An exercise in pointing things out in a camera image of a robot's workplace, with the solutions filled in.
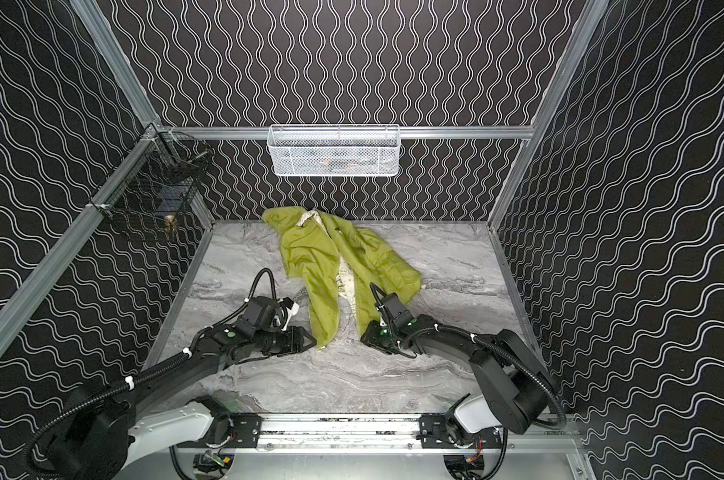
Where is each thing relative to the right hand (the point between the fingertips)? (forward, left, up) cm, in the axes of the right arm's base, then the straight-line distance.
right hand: (366, 341), depth 88 cm
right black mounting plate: (-22, -18, -2) cm, 29 cm away
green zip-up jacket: (+31, +14, +3) cm, 34 cm away
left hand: (-5, +12, +8) cm, 15 cm away
